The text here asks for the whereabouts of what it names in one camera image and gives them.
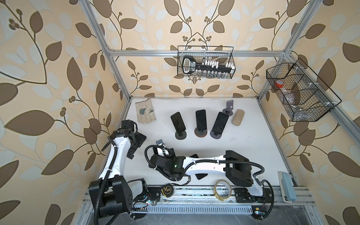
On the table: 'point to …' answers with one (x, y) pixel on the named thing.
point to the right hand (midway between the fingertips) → (160, 153)
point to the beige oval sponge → (237, 117)
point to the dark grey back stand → (181, 136)
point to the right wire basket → (306, 98)
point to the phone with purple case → (200, 176)
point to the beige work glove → (145, 112)
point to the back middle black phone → (201, 120)
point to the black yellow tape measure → (168, 190)
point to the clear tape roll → (216, 195)
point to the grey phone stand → (160, 142)
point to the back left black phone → (178, 123)
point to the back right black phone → (220, 122)
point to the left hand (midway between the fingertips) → (137, 144)
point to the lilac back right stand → (215, 135)
